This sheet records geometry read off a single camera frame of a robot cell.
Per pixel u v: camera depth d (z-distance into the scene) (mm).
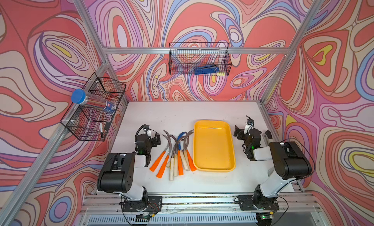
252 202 724
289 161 479
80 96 618
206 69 822
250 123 818
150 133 824
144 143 714
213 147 901
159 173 835
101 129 727
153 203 734
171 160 844
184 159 856
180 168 828
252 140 735
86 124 733
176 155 863
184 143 954
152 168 848
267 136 957
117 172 459
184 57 954
